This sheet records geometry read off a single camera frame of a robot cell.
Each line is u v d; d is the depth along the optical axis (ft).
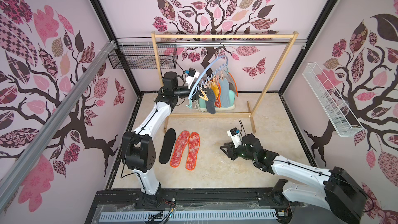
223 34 2.95
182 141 3.08
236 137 2.38
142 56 2.20
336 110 2.49
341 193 1.35
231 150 2.29
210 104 2.90
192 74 2.18
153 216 2.38
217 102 3.20
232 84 3.33
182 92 2.25
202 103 3.31
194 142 3.03
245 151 2.21
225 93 3.12
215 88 2.71
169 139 3.13
